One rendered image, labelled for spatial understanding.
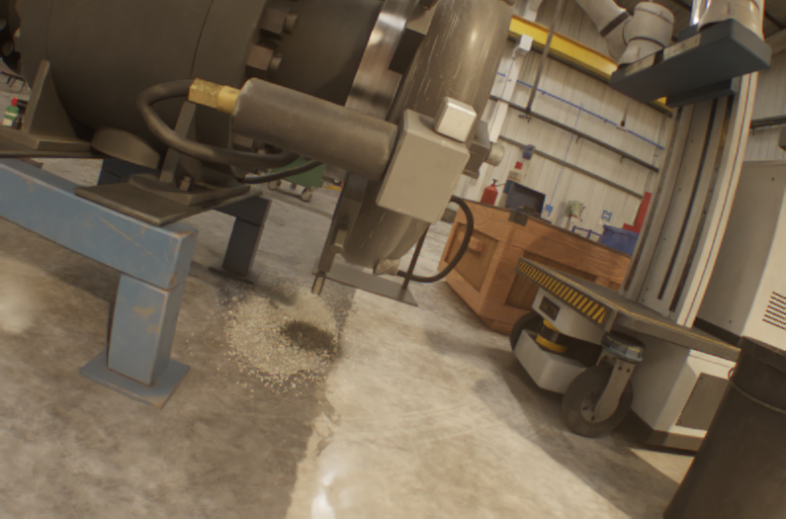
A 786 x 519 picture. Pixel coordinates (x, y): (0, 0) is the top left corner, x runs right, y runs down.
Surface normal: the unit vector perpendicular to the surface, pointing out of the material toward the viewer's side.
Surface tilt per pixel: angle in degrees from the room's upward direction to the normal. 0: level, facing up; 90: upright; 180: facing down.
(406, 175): 113
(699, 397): 90
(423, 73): 96
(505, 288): 90
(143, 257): 90
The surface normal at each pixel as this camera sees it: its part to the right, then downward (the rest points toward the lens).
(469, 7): 0.18, -0.04
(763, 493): -0.76, -0.15
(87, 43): -0.04, 0.51
